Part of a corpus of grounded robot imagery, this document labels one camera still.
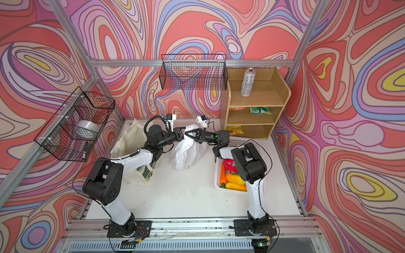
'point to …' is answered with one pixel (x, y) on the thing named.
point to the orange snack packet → (235, 108)
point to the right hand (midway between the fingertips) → (186, 137)
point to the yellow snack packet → (234, 130)
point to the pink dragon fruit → (230, 165)
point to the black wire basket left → (72, 133)
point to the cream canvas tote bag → (133, 138)
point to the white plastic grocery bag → (186, 150)
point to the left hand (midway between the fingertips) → (192, 129)
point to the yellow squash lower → (236, 186)
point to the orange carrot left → (223, 176)
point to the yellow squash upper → (235, 178)
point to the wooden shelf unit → (255, 97)
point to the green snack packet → (260, 110)
